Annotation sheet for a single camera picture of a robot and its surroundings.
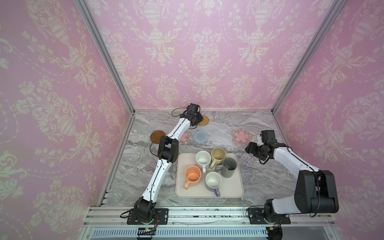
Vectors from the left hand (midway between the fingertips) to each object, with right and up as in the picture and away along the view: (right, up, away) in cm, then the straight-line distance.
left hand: (202, 117), depth 112 cm
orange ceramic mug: (-7, -35, -25) cm, 44 cm away
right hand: (+29, -21, -21) cm, 41 cm away
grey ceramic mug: (+14, -31, -24) cm, 42 cm away
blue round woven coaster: (-2, -14, -7) cm, 16 cm away
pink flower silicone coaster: (-12, -15, -8) cm, 21 cm away
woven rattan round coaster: (+2, -3, +1) cm, 4 cm away
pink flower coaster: (+27, -14, -7) cm, 31 cm away
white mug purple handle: (+5, -37, -27) cm, 46 cm away
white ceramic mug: (-1, -27, -20) cm, 34 cm away
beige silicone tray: (+15, -40, -30) cm, 52 cm away
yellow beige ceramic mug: (+9, -24, -18) cm, 32 cm away
